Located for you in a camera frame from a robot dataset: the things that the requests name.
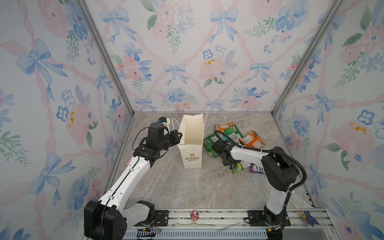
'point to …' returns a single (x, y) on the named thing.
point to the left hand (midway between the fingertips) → (183, 132)
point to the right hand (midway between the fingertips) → (232, 158)
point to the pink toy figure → (194, 216)
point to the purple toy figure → (306, 215)
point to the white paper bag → (192, 128)
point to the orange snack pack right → (252, 140)
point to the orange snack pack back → (222, 127)
